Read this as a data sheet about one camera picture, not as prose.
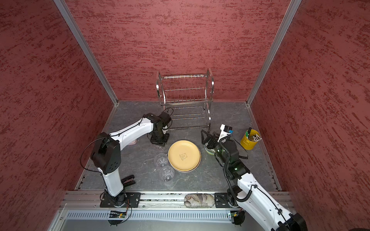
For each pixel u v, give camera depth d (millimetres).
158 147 921
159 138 760
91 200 760
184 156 874
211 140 670
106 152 479
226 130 661
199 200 712
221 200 741
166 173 830
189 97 1180
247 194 484
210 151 890
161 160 839
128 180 794
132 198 746
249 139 873
